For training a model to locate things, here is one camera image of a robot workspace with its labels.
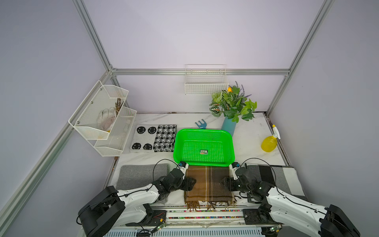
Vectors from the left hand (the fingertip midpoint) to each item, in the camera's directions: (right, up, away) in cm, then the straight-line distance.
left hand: (191, 181), depth 85 cm
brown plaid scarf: (+10, -2, -5) cm, 11 cm away
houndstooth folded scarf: (-19, +24, +16) cm, 35 cm away
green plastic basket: (+8, +18, +16) cm, 25 cm away
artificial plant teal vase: (+22, +45, -4) cm, 50 cm away
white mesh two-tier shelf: (-50, +22, +4) cm, 54 cm away
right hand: (+20, -1, 0) cm, 20 cm away
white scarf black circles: (-34, +24, +17) cm, 45 cm away
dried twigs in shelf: (-41, +44, -3) cm, 60 cm away
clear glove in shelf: (-46, +37, -7) cm, 59 cm away
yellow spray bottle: (+55, +20, +18) cm, 61 cm away
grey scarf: (-32, +4, -1) cm, 32 cm away
